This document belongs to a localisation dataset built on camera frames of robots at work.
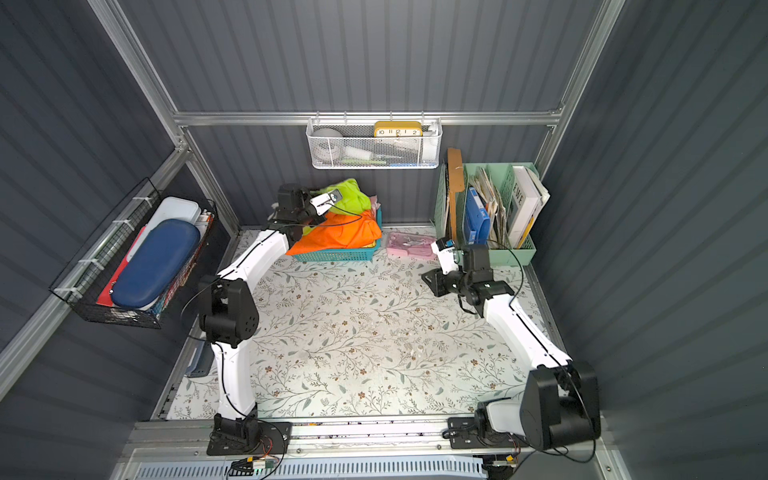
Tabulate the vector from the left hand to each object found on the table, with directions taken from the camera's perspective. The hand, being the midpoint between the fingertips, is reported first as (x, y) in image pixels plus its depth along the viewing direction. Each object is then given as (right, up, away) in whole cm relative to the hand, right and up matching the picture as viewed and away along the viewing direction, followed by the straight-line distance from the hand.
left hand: (326, 196), depth 94 cm
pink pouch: (+29, -15, +20) cm, 38 cm away
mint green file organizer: (+54, -3, +2) cm, 54 cm away
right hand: (+33, -24, -11) cm, 42 cm away
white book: (+65, -1, 0) cm, 65 cm away
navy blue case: (-32, -21, -27) cm, 47 cm away
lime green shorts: (+9, -2, -3) cm, 10 cm away
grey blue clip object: (-33, -48, -11) cm, 59 cm away
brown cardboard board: (+41, +4, -4) cm, 41 cm away
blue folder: (+49, -7, +2) cm, 50 cm away
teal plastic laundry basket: (+8, -19, +11) cm, 23 cm away
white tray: (-39, -7, -16) cm, 42 cm away
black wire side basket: (-43, -25, -33) cm, 59 cm away
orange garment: (+3, -11, +8) cm, 14 cm away
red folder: (-42, -29, -30) cm, 59 cm away
